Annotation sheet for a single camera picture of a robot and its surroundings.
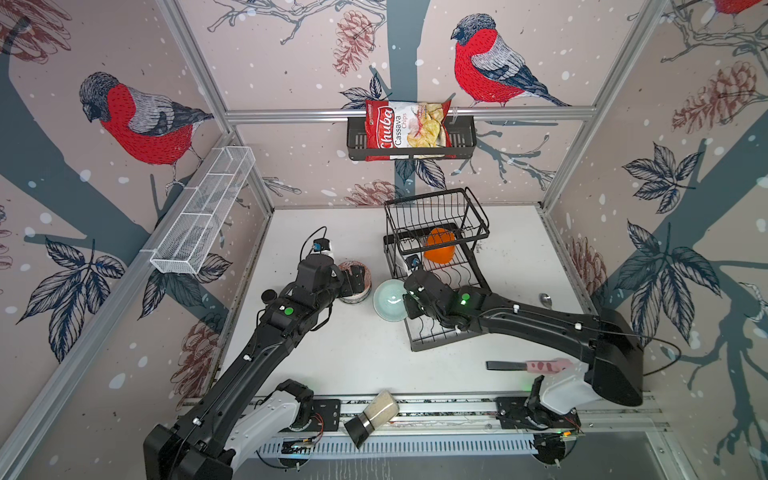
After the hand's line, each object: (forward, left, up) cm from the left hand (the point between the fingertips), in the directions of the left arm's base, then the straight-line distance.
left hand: (351, 271), depth 75 cm
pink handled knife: (-18, -51, -20) cm, 57 cm away
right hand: (-4, -14, -9) cm, 17 cm away
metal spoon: (+2, -60, -21) cm, 63 cm away
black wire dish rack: (+19, -16, -3) cm, 25 cm away
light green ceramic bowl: (-3, -10, -10) cm, 14 cm away
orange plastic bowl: (+18, -28, -19) cm, 38 cm away
